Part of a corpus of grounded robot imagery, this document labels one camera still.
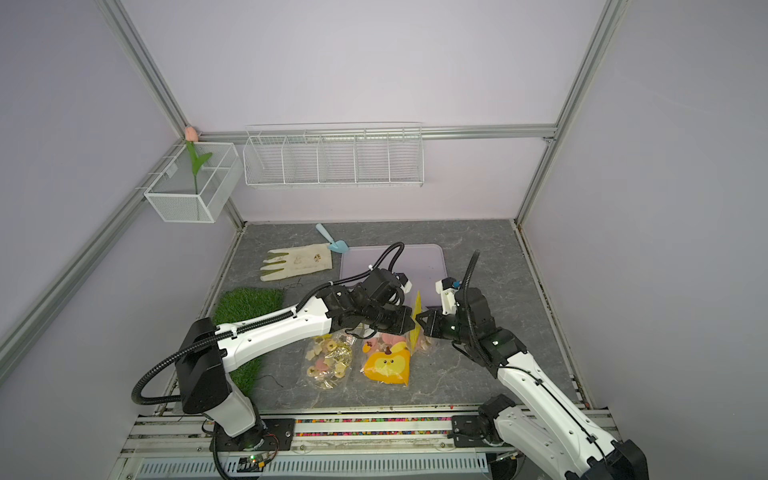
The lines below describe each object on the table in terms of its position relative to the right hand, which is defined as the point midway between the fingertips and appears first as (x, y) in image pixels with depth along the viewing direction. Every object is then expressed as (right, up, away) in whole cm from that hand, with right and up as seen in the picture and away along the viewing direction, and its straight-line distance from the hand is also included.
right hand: (416, 315), depth 77 cm
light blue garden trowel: (-27, +19, +35) cm, 48 cm away
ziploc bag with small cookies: (-24, -14, +6) cm, 28 cm away
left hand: (0, -3, -3) cm, 4 cm away
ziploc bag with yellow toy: (-8, -13, +4) cm, 15 cm away
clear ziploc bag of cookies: (+1, -7, -2) cm, 7 cm away
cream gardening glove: (-41, +13, +31) cm, 53 cm away
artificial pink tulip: (-66, +44, +14) cm, 81 cm away
